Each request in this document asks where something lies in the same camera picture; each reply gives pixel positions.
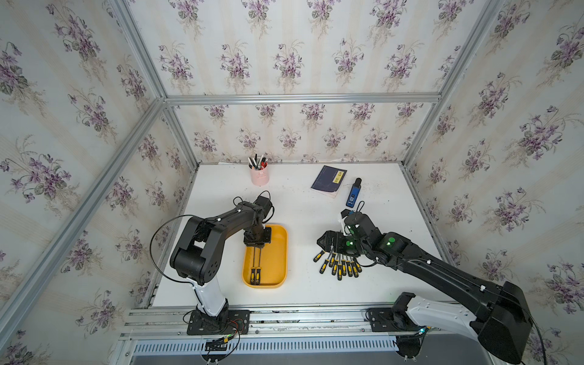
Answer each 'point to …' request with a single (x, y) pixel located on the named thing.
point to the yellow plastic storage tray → (272, 258)
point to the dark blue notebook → (328, 179)
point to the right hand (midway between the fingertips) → (327, 244)
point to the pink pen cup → (259, 177)
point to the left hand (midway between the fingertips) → (266, 247)
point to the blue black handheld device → (354, 193)
